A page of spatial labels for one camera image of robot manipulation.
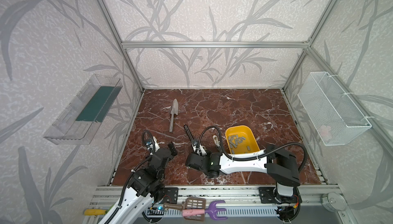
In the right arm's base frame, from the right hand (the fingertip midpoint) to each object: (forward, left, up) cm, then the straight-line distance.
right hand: (197, 152), depth 83 cm
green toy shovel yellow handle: (-27, +45, -2) cm, 52 cm away
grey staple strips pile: (+9, -22, -6) cm, 24 cm away
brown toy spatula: (-23, +3, -5) cm, 24 cm away
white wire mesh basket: (+2, -59, +28) cm, 65 cm away
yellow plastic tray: (+13, -29, -3) cm, 32 cm away
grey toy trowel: (+31, +17, -4) cm, 36 cm away
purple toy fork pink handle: (-26, -7, -2) cm, 27 cm away
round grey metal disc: (-23, -62, 0) cm, 66 cm away
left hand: (+3, +15, +6) cm, 16 cm away
